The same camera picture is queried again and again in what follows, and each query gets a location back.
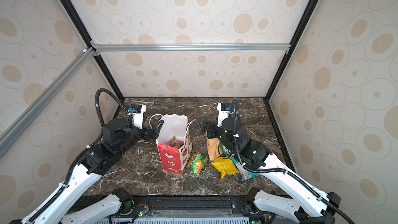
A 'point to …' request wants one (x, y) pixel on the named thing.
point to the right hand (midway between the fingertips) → (207, 119)
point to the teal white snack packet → (244, 173)
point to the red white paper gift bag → (172, 159)
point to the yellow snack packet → (225, 165)
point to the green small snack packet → (197, 163)
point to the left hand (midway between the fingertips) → (158, 118)
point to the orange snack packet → (176, 143)
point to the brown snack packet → (213, 145)
